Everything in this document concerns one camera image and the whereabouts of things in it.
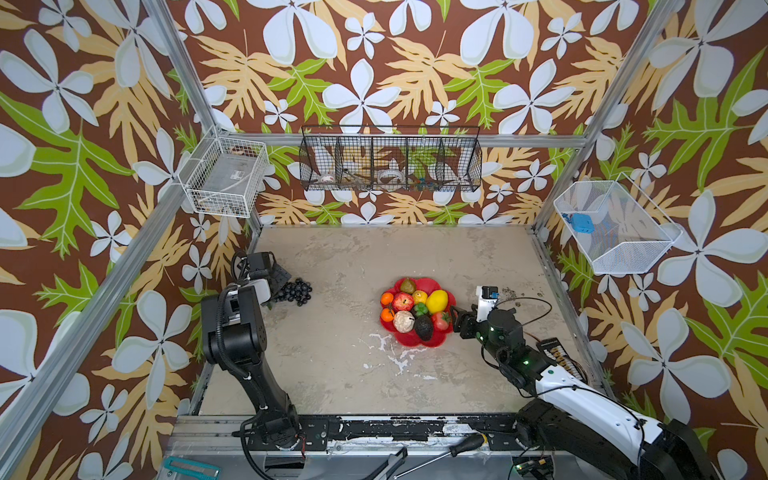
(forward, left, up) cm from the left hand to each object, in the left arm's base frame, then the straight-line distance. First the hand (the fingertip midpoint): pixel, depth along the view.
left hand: (274, 275), depth 101 cm
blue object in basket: (+4, -96, +23) cm, 98 cm away
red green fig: (-5, -46, +3) cm, 46 cm away
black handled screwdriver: (-49, -57, -1) cm, 75 cm away
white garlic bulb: (-19, -44, +4) cm, 48 cm away
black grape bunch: (-6, -9, 0) cm, 11 cm away
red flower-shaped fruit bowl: (-22, -46, -2) cm, 51 cm away
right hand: (-17, -58, +10) cm, 62 cm away
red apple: (-12, -44, +3) cm, 45 cm away
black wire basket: (+29, -37, +27) cm, 55 cm away
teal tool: (-53, +7, -4) cm, 54 cm away
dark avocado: (-20, -49, +4) cm, 53 cm away
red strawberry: (-18, -55, +2) cm, 58 cm away
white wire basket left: (+15, +9, +30) cm, 35 cm away
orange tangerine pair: (-16, -39, +3) cm, 42 cm away
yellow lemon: (-11, -55, +2) cm, 56 cm away
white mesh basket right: (-5, -102, +28) cm, 106 cm away
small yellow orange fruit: (-9, -49, +2) cm, 50 cm away
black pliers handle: (-52, -40, -3) cm, 66 cm away
